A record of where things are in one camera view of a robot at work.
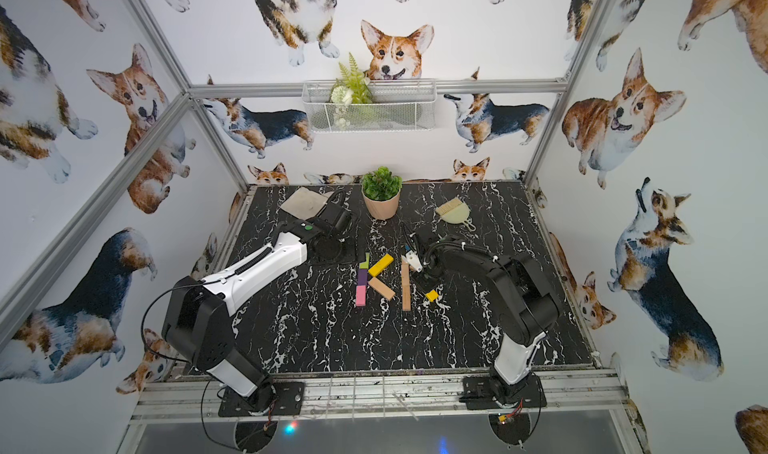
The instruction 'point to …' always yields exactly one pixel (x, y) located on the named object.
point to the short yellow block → (381, 265)
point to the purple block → (362, 276)
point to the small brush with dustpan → (457, 212)
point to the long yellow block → (431, 296)
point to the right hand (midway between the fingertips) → (423, 280)
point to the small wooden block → (405, 267)
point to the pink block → (361, 295)
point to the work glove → (305, 203)
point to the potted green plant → (381, 189)
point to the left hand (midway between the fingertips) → (358, 253)
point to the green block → (365, 265)
